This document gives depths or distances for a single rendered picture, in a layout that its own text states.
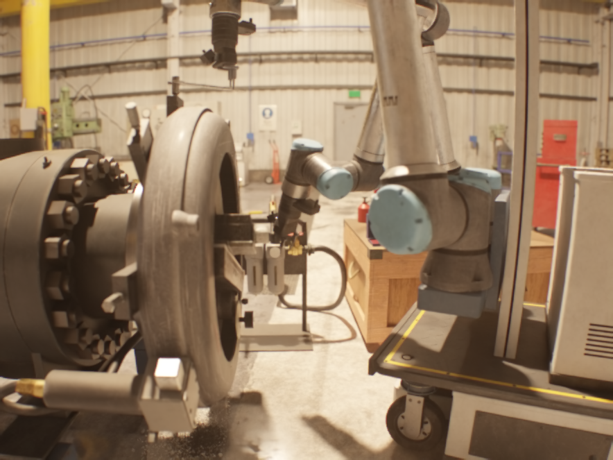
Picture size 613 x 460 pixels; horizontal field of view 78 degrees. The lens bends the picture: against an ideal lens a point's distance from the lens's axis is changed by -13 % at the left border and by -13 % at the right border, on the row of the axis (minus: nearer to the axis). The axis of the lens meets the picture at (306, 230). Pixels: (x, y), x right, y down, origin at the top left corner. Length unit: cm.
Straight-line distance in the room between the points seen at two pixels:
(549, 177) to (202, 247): 415
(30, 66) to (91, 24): 957
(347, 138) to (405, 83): 1075
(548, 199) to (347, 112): 792
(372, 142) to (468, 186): 31
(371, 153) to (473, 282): 45
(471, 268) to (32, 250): 98
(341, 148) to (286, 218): 1040
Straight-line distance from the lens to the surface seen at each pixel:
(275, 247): 188
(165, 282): 77
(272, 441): 141
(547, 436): 118
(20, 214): 102
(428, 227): 88
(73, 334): 107
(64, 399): 88
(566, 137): 464
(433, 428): 132
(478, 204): 105
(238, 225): 94
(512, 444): 120
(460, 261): 106
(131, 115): 83
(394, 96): 94
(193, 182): 81
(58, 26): 1488
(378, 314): 188
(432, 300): 108
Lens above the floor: 87
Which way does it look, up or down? 11 degrees down
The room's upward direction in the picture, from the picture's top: straight up
